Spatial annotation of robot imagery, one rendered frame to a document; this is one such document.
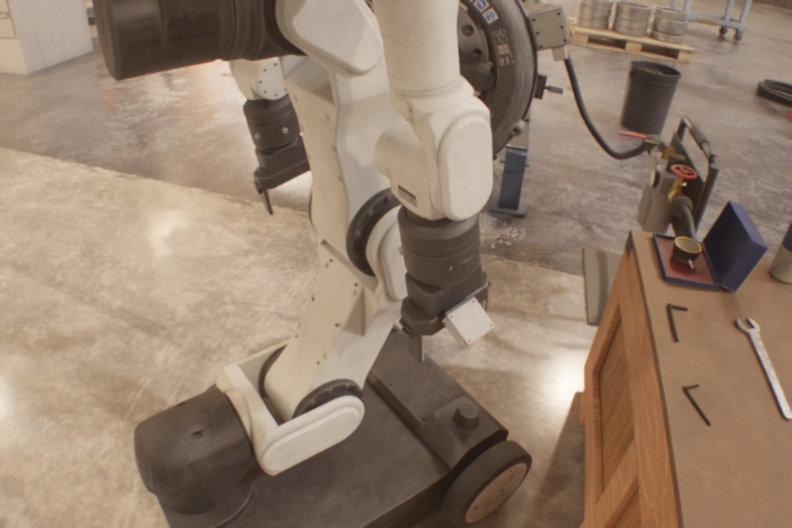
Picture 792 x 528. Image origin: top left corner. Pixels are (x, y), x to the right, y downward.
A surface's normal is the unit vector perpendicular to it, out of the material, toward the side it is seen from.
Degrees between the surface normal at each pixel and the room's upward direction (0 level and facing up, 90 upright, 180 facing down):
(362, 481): 0
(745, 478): 0
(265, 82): 90
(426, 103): 53
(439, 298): 90
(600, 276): 0
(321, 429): 90
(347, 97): 90
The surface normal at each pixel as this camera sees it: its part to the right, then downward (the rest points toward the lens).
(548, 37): -0.24, 0.56
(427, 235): -0.29, -0.04
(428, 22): 0.25, 0.75
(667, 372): 0.04, -0.81
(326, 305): -0.68, -0.13
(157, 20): 0.59, 0.36
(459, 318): 0.18, -0.39
